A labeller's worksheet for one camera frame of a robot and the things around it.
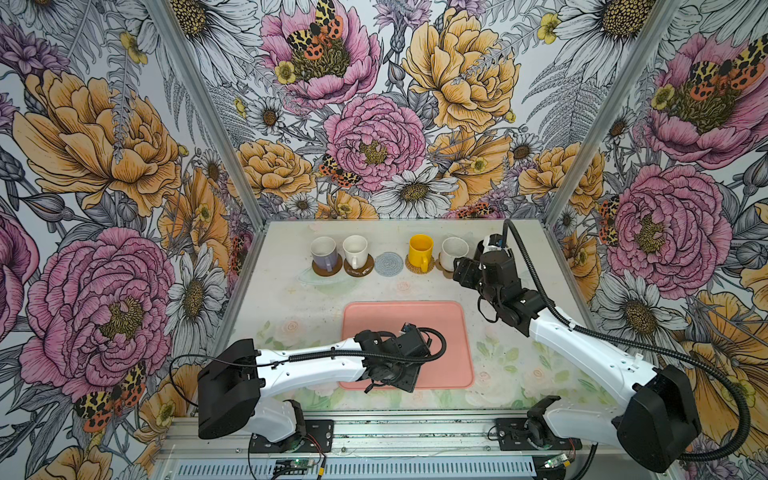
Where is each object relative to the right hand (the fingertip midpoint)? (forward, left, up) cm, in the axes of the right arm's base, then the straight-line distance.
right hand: (465, 271), depth 83 cm
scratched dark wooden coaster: (+14, +30, -18) cm, 37 cm away
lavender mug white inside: (+20, +43, -14) cm, 50 cm away
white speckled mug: (+19, -1, -12) cm, 23 cm away
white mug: (+16, +32, -9) cm, 37 cm away
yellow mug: (+17, +10, -10) cm, 22 cm away
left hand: (-24, +19, -14) cm, 34 cm away
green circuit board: (-40, +44, -20) cm, 63 cm away
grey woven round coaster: (+18, +21, -19) cm, 33 cm away
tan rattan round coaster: (+15, +11, -18) cm, 25 cm away
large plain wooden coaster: (+13, +42, -17) cm, 47 cm away
